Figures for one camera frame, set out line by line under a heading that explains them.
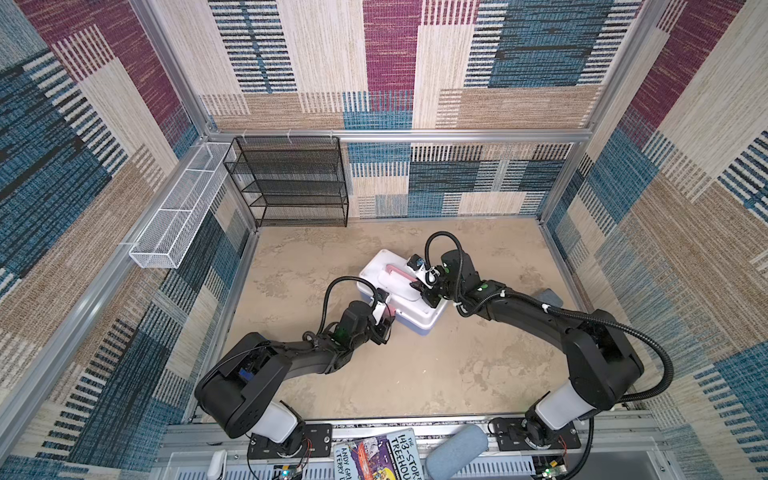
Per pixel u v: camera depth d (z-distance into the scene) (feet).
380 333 2.58
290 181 3.63
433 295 2.55
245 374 1.66
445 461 2.25
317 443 2.39
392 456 2.29
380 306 2.54
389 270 2.93
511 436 2.39
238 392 1.44
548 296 3.11
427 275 2.45
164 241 2.30
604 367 1.46
